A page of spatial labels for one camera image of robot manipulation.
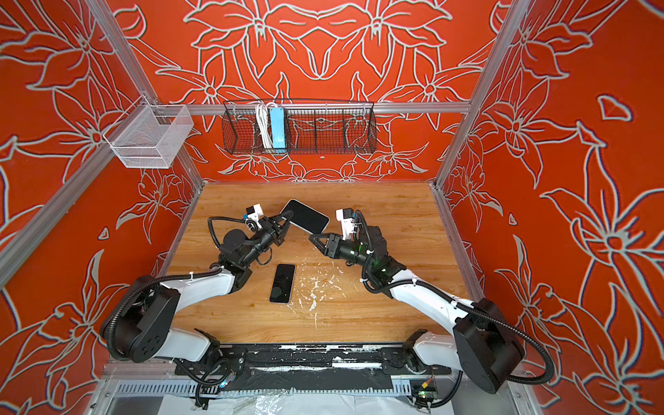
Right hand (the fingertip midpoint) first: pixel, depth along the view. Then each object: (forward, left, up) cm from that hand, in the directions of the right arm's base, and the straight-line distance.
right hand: (308, 240), depth 71 cm
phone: (+8, +1, 0) cm, 9 cm away
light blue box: (+41, +12, +10) cm, 43 cm away
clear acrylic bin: (+41, +59, +8) cm, 73 cm away
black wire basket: (+48, 0, +6) cm, 48 cm away
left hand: (+8, +5, +2) cm, 10 cm away
